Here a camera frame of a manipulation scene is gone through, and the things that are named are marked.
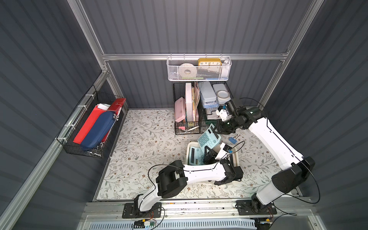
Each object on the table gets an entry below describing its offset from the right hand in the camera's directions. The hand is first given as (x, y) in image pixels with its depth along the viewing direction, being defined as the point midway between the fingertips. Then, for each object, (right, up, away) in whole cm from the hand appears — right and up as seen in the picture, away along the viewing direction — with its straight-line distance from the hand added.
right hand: (218, 134), depth 75 cm
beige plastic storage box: (+5, -8, -10) cm, 13 cm away
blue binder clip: (+17, -6, +26) cm, 32 cm away
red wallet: (-55, +16, +2) cm, 58 cm away
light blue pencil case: (-3, +24, +19) cm, 31 cm away
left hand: (-4, -10, 0) cm, 10 cm away
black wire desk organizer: (-11, +18, +19) cm, 29 cm away
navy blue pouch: (-59, +2, -8) cm, 59 cm away
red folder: (-66, +9, -1) cm, 67 cm away
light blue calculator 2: (-12, -13, +6) cm, 19 cm away
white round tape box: (+8, +24, +21) cm, 33 cm away
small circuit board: (-39, -45, -5) cm, 60 cm away
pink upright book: (-16, +24, +17) cm, 33 cm away
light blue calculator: (-4, -2, +2) cm, 5 cm away
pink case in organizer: (-22, +15, +27) cm, 38 cm away
